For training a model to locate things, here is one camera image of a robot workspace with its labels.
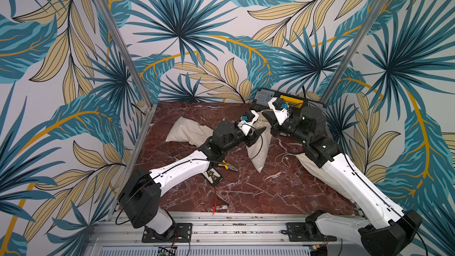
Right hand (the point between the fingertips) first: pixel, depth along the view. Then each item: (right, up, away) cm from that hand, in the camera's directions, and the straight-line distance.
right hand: (252, 117), depth 66 cm
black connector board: (-16, -29, +22) cm, 40 cm away
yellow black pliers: (-9, -24, +25) cm, 36 cm away
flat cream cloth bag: (-32, -6, +31) cm, 45 cm away
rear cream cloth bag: (+5, -13, +16) cm, 21 cm away
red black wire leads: (-15, -40, +16) cm, 45 cm away
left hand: (+4, -3, +6) cm, 8 cm away
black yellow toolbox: (+26, +9, +29) cm, 40 cm away
